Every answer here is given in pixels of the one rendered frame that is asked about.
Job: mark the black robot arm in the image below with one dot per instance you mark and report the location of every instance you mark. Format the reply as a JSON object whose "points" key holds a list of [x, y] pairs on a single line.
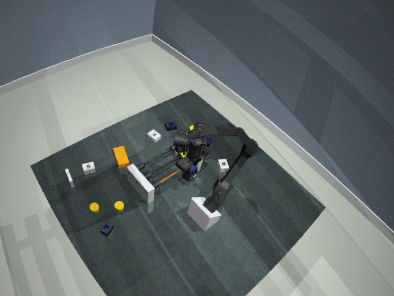
{"points": [[249, 148]]}

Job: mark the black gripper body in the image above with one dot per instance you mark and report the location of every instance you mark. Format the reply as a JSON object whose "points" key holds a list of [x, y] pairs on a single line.
{"points": [[191, 156]]}

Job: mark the orange rectangular block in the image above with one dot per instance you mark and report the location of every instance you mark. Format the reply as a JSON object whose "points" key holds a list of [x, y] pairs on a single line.
{"points": [[120, 157]]}

